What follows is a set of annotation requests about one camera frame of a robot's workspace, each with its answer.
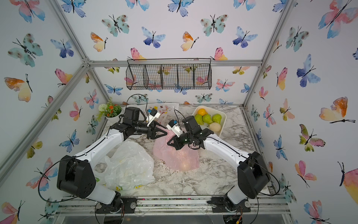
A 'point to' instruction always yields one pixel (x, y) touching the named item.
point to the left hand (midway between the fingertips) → (166, 130)
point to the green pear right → (216, 118)
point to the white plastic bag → (130, 166)
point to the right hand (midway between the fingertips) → (169, 142)
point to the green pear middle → (207, 118)
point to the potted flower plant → (111, 111)
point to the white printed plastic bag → (166, 110)
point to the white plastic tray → (196, 109)
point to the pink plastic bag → (185, 159)
